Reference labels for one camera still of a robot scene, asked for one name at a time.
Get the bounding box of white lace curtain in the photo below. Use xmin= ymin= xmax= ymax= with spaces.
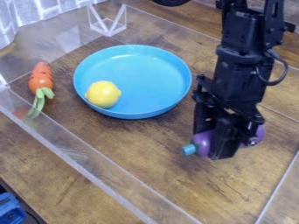
xmin=0 ymin=0 xmax=107 ymax=49

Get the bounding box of orange toy carrot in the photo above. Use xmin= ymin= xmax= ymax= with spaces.
xmin=27 ymin=61 xmax=55 ymax=119

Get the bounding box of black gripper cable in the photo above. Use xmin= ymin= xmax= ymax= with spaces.
xmin=255 ymin=47 xmax=290 ymax=87

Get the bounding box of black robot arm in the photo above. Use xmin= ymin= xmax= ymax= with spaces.
xmin=192 ymin=0 xmax=289 ymax=160

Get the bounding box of blue device at corner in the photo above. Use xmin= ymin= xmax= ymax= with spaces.
xmin=0 ymin=192 xmax=26 ymax=224

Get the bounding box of clear acrylic barrier wall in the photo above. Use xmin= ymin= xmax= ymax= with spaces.
xmin=0 ymin=0 xmax=299 ymax=224

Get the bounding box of blue round plastic tray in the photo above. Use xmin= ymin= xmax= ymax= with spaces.
xmin=74 ymin=45 xmax=192 ymax=119

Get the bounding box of purple toy eggplant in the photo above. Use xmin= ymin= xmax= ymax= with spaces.
xmin=182 ymin=125 xmax=266 ymax=157

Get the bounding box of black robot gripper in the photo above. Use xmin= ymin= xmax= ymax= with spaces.
xmin=192 ymin=45 xmax=275 ymax=160

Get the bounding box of yellow toy lemon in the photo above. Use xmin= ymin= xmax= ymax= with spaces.
xmin=86 ymin=80 xmax=122 ymax=109

